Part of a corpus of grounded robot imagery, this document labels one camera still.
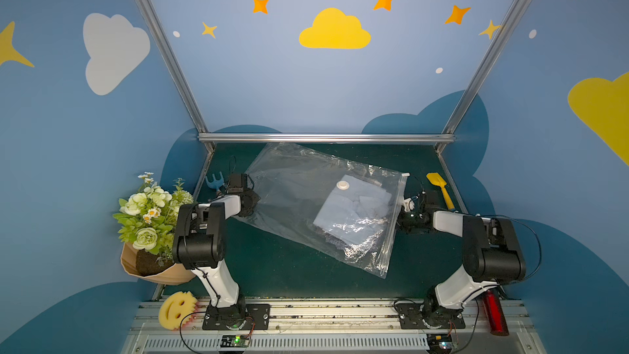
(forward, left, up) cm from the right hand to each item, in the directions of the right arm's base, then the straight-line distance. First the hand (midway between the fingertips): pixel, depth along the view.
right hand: (387, 217), depth 95 cm
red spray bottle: (-31, -29, +1) cm, 43 cm away
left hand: (+6, +53, +1) cm, 53 cm away
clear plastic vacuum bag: (+11, +38, +3) cm, 40 cm away
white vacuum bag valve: (+11, +18, +5) cm, 22 cm away
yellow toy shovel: (+22, -24, -2) cm, 33 cm away
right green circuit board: (-40, -11, -2) cm, 42 cm away
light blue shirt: (-2, +13, +4) cm, 14 cm away
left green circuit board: (-43, +49, -2) cm, 66 cm away
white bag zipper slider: (+19, -9, +4) cm, 21 cm away
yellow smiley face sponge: (-37, +69, +2) cm, 79 cm away
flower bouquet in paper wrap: (-22, +70, +30) cm, 79 cm away
